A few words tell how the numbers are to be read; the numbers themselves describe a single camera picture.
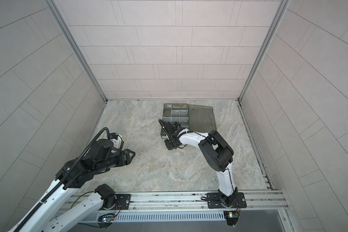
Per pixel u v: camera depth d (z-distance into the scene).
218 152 0.50
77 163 0.42
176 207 0.71
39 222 0.38
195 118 1.05
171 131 0.74
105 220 0.64
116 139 0.61
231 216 0.68
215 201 0.71
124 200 0.71
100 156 0.49
